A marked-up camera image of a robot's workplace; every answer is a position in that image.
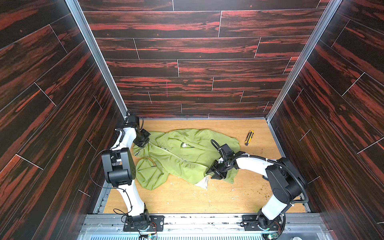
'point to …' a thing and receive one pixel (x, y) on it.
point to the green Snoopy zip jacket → (180, 157)
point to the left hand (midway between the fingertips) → (150, 138)
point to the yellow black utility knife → (249, 137)
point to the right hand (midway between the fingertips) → (209, 173)
